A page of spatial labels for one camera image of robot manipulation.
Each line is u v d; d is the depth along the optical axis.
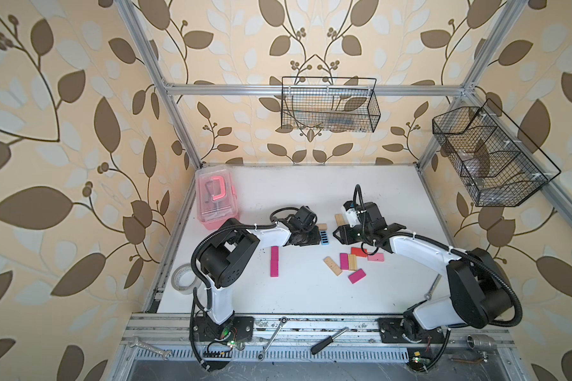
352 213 0.82
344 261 0.89
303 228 0.77
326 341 0.72
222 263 0.50
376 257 0.89
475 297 0.43
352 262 0.89
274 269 0.87
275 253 0.91
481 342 0.69
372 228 0.69
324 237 0.94
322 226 1.00
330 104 0.96
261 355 0.71
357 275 0.86
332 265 0.87
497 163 0.74
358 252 0.79
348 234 0.79
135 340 0.72
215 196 0.94
